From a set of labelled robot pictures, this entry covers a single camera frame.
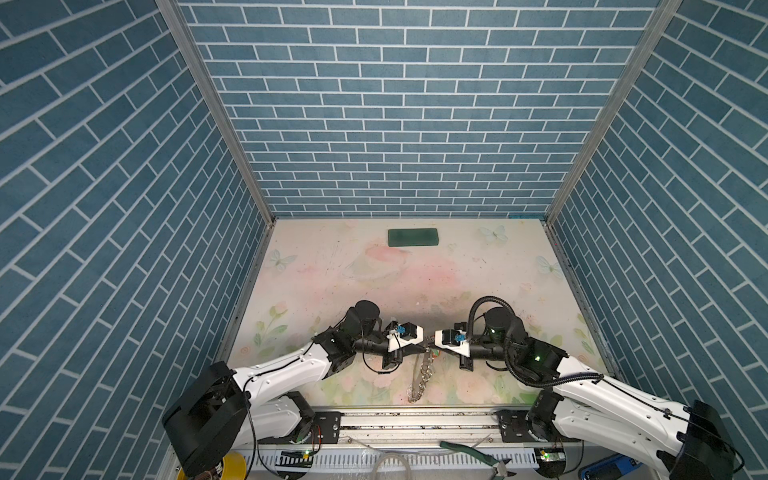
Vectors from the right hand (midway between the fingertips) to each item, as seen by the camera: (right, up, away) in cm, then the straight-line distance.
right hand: (429, 338), depth 72 cm
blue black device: (+41, -28, -5) cm, 50 cm away
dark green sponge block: (-2, +26, +44) cm, 51 cm away
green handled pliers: (+11, -27, -1) cm, 29 cm away
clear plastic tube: (-9, -27, -2) cm, 29 cm away
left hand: (-2, -3, +2) cm, 4 cm away
